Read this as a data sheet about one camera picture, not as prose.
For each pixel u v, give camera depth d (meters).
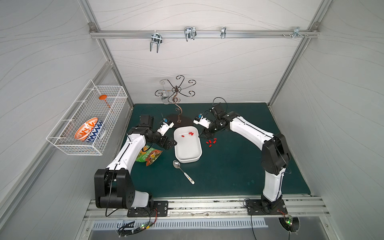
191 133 1.02
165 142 0.73
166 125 0.75
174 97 0.90
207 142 0.98
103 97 0.78
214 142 0.98
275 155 0.50
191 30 0.75
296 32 0.77
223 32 0.78
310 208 0.77
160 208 0.73
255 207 0.75
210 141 0.98
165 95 0.96
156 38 0.78
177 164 0.88
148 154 0.88
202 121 0.78
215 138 0.99
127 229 0.69
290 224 0.72
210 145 0.97
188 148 0.96
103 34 0.78
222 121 0.66
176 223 0.70
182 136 1.01
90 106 0.73
